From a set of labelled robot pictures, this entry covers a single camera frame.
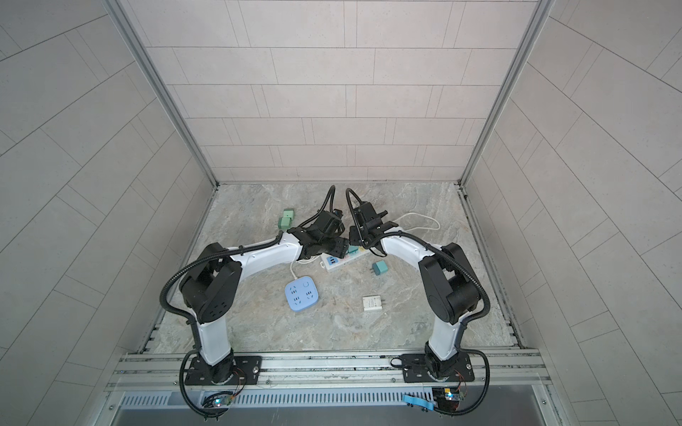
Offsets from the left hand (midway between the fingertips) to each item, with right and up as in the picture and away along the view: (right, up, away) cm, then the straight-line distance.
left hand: (345, 241), depth 93 cm
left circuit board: (-31, -35, -28) cm, 54 cm away
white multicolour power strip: (-5, -7, -3) cm, 9 cm away
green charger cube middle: (-24, +6, +8) cm, 26 cm away
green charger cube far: (-23, +10, +11) cm, 27 cm away
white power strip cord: (+29, +9, +13) cm, 33 cm away
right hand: (+3, +2, +2) cm, 4 cm away
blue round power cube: (-14, -15, -10) cm, 22 cm away
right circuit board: (+27, -38, -25) cm, 52 cm away
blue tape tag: (+19, -36, -27) cm, 49 cm away
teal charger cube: (+12, -8, -4) cm, 15 cm away
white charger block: (+9, -18, -11) cm, 23 cm away
